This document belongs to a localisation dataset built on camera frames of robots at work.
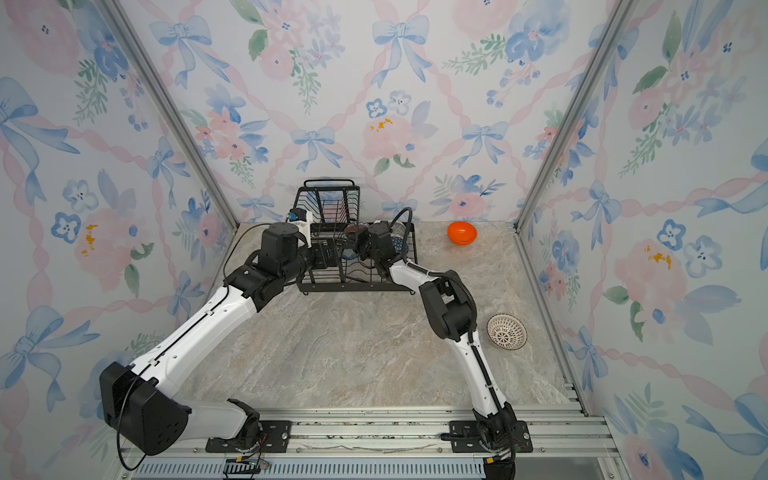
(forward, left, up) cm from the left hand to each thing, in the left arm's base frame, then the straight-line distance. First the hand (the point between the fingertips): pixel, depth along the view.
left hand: (332, 241), depth 76 cm
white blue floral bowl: (+5, -17, -7) cm, 19 cm away
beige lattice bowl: (-12, -51, -27) cm, 59 cm away
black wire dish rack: (+21, +5, -10) cm, 24 cm away
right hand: (+18, +1, -14) cm, 23 cm away
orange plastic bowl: (+27, -42, -25) cm, 56 cm away
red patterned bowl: (+26, -1, -22) cm, 34 cm away
